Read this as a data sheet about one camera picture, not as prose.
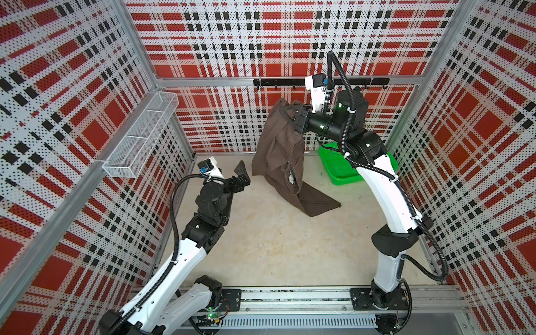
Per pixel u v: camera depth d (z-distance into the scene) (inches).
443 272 15.9
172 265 17.5
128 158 35.6
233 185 23.9
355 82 34.5
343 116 17.9
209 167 22.3
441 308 28.8
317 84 19.7
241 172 24.4
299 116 20.2
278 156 25.1
